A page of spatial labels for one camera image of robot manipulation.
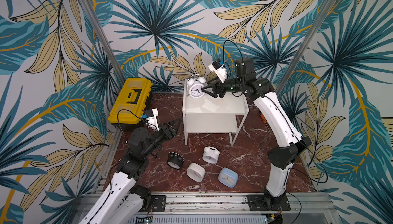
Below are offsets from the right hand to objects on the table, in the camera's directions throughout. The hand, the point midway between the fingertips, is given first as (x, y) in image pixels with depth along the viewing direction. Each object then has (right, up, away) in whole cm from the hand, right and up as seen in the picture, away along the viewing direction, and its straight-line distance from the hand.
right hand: (206, 85), depth 70 cm
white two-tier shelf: (+1, -14, -1) cm, 14 cm away
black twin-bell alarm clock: (-16, -39, +11) cm, 43 cm away
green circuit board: (-28, -63, +2) cm, 69 cm away
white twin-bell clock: (+3, -36, +12) cm, 38 cm away
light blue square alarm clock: (+11, -45, +6) cm, 47 cm away
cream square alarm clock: (-5, -43, +7) cm, 43 cm away
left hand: (-12, -17, -3) cm, 21 cm away
